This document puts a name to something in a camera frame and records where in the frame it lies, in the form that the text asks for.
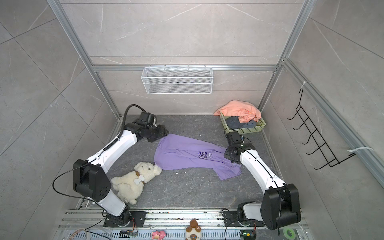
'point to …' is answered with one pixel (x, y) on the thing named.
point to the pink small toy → (158, 235)
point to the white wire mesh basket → (177, 80)
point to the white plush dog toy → (129, 186)
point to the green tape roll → (289, 233)
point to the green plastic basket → (259, 124)
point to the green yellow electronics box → (248, 234)
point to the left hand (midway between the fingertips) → (166, 130)
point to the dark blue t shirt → (233, 122)
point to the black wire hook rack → (322, 148)
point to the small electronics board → (126, 234)
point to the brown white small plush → (193, 232)
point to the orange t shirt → (244, 110)
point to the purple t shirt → (174, 151)
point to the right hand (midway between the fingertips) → (231, 154)
